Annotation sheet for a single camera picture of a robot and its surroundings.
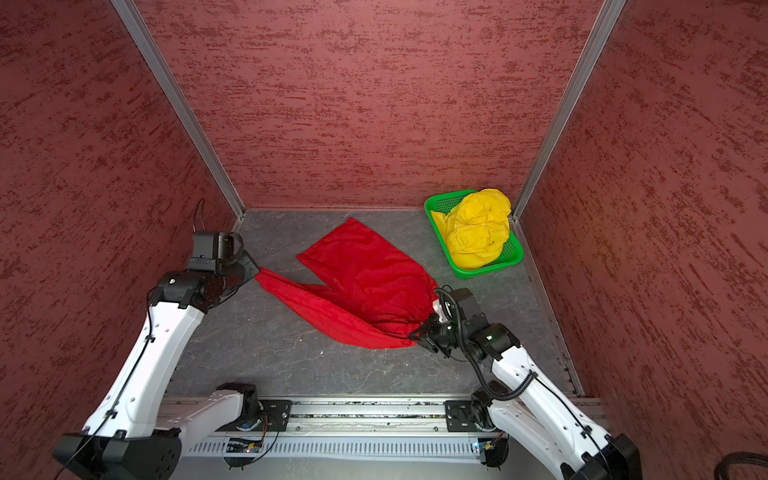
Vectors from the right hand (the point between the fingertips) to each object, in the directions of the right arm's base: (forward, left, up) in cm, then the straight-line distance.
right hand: (407, 343), depth 73 cm
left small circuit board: (-18, +43, -15) cm, 49 cm away
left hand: (+16, +39, +11) cm, 44 cm away
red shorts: (+22, +10, -11) cm, 27 cm away
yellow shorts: (+44, -28, -6) cm, 52 cm away
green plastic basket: (+34, -39, -8) cm, 53 cm away
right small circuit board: (-21, -21, -16) cm, 34 cm away
